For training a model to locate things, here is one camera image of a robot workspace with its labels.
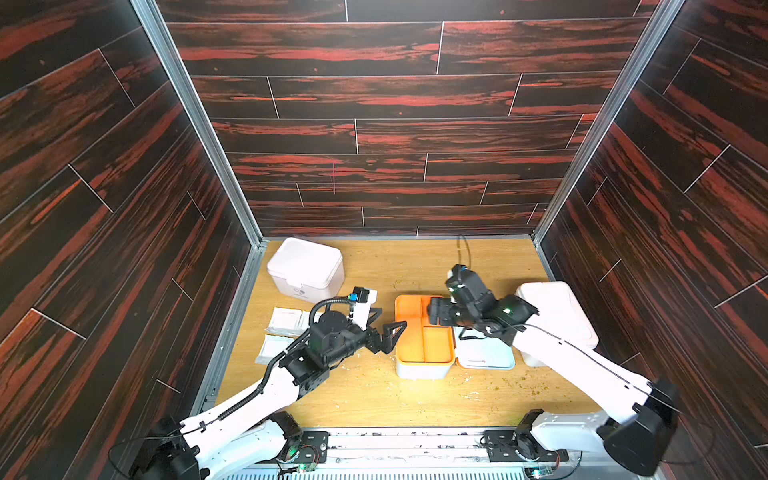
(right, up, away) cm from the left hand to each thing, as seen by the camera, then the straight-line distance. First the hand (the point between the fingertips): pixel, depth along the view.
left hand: (396, 320), depth 72 cm
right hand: (+14, +3, +7) cm, 16 cm away
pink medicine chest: (-27, +12, +22) cm, 37 cm away
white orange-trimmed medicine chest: (+20, -9, +5) cm, 23 cm away
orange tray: (+8, -8, +10) cm, 15 cm away
